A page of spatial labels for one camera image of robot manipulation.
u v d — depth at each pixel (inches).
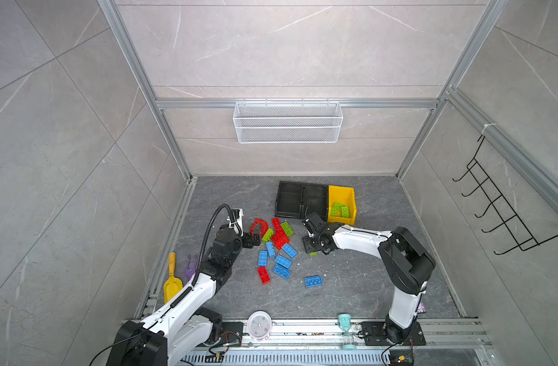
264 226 38.9
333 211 40.7
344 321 29.1
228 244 24.4
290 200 44.7
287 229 38.7
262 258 35.4
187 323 22.8
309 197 47.0
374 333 28.9
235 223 27.0
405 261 19.1
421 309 30.0
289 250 35.9
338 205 42.0
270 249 35.5
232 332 28.7
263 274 33.7
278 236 37.5
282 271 34.3
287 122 39.9
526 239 22.7
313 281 33.0
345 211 40.9
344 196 43.4
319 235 28.8
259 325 28.8
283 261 34.7
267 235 37.5
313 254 35.5
